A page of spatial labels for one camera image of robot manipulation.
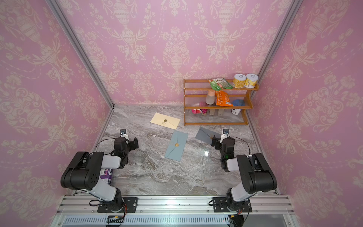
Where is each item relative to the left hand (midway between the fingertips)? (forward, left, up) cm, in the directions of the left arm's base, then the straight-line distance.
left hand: (129, 138), depth 96 cm
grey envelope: (+6, -54, -3) cm, 54 cm away
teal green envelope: (-4, -32, -4) cm, 32 cm away
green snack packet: (+22, -58, +30) cm, 69 cm away
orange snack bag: (+24, -64, +16) cm, 70 cm away
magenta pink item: (+23, -47, +4) cm, 53 cm away
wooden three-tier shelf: (+25, -60, +8) cm, 65 cm away
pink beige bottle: (+25, -56, +15) cm, 63 cm away
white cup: (+24, -77, +3) cm, 81 cm away
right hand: (+1, -63, +4) cm, 63 cm away
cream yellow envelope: (+18, -22, -2) cm, 29 cm away
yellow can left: (+24, -71, +31) cm, 81 cm away
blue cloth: (+28, -79, +9) cm, 84 cm away
